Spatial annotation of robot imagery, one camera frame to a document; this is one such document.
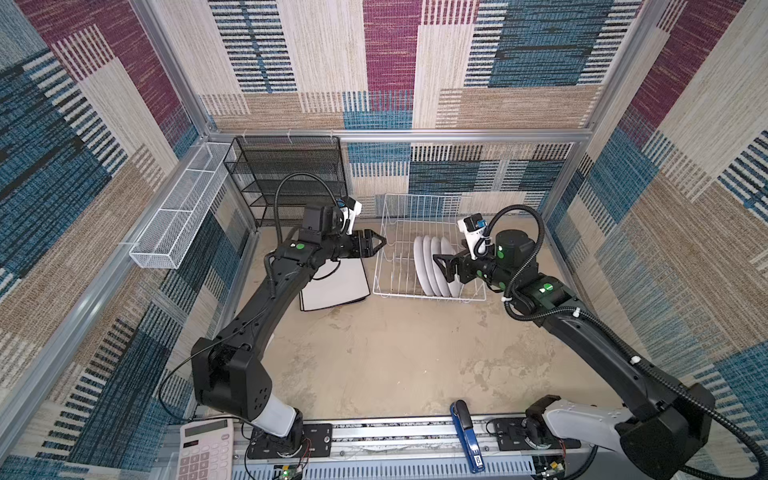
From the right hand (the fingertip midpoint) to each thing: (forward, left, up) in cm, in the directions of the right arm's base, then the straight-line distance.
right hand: (450, 253), depth 74 cm
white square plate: (+1, +30, -12) cm, 33 cm away
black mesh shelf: (+44, +58, -3) cm, 73 cm away
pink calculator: (-36, +59, -26) cm, 74 cm away
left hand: (+6, +18, 0) cm, 19 cm away
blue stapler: (-35, -2, -25) cm, 43 cm away
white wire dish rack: (+32, +5, -26) cm, 42 cm away
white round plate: (+9, +6, -11) cm, 16 cm away
